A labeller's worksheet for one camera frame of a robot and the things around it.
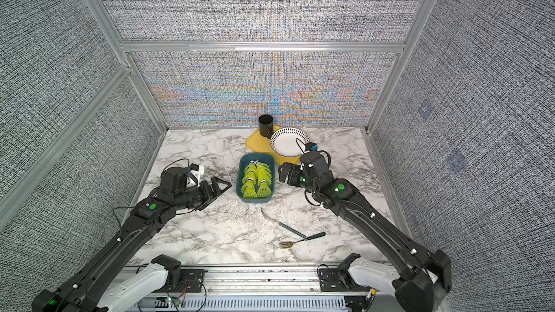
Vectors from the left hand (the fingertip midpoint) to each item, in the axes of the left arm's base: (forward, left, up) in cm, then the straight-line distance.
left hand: (228, 188), depth 75 cm
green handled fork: (-14, -21, -19) cm, 31 cm away
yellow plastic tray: (+36, -9, -20) cm, 43 cm away
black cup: (+42, -13, -11) cm, 46 cm away
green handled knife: (-7, -19, -19) cm, 28 cm away
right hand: (+5, -21, +5) cm, 22 cm away
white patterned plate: (+34, -25, -17) cm, 45 cm away
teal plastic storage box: (+23, -3, -14) cm, 28 cm away
